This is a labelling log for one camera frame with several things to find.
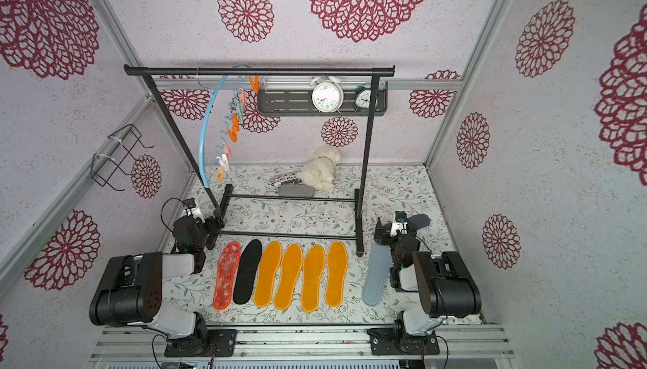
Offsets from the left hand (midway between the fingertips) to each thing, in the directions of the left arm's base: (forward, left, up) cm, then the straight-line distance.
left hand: (207, 210), depth 93 cm
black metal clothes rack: (+2, -57, +8) cm, 58 cm away
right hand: (-3, -68, +1) cm, 68 cm away
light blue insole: (-17, -63, -10) cm, 66 cm away
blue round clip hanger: (+4, -13, +24) cm, 28 cm away
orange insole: (-16, -24, -8) cm, 30 cm away
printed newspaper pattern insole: (+22, -26, -7) cm, 35 cm away
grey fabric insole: (+15, -32, -8) cm, 36 cm away
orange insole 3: (-18, -40, -9) cm, 45 cm away
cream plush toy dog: (+21, -42, -1) cm, 47 cm away
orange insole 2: (-16, -32, -9) cm, 37 cm away
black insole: (-16, -17, -8) cm, 25 cm away
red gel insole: (-16, -9, -8) cm, 20 cm away
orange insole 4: (-16, -48, -9) cm, 52 cm away
